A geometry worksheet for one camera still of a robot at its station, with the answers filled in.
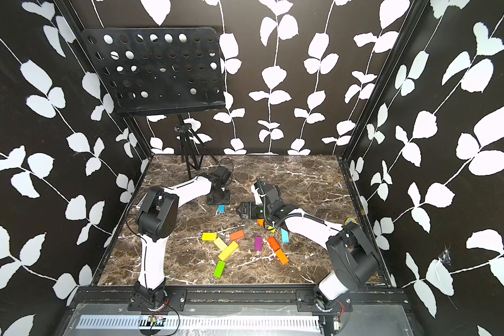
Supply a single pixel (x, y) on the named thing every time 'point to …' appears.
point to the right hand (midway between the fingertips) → (243, 207)
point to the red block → (273, 243)
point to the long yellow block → (227, 252)
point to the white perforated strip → (204, 322)
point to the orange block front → (282, 256)
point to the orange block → (260, 221)
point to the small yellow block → (273, 231)
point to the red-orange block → (236, 235)
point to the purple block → (258, 243)
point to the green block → (219, 269)
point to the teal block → (221, 208)
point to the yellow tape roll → (349, 220)
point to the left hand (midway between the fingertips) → (225, 198)
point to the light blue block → (285, 236)
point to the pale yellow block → (220, 244)
